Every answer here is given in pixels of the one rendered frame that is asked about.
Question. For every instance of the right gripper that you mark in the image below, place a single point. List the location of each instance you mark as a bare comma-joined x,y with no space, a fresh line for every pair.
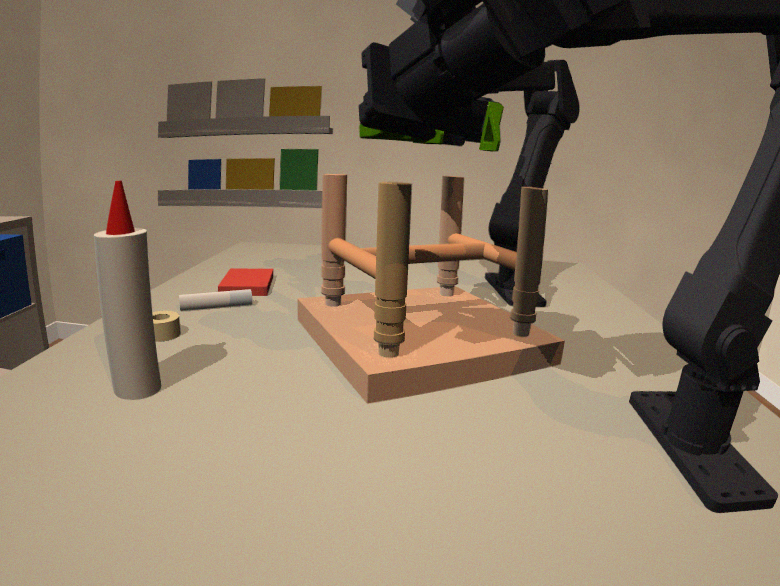
491,112

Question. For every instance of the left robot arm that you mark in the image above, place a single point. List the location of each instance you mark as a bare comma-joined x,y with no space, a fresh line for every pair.
714,312

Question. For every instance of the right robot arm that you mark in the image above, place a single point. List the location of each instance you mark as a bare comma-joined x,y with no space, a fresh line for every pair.
543,134

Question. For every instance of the brown wooden stool legs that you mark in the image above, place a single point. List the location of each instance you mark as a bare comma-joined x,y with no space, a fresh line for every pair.
388,262

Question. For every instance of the red flat rectangular block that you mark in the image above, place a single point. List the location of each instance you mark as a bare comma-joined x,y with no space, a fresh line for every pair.
243,279

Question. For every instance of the light brown wooden stool seat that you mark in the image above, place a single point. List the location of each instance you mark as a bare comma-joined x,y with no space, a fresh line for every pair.
450,341

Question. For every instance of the white cylinder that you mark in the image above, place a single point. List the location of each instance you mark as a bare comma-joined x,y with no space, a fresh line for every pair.
215,300

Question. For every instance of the beige bottle with red pointed cap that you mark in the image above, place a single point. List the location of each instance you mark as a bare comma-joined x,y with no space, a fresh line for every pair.
122,265

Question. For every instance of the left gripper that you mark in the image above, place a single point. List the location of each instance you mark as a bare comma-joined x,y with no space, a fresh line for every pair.
425,97

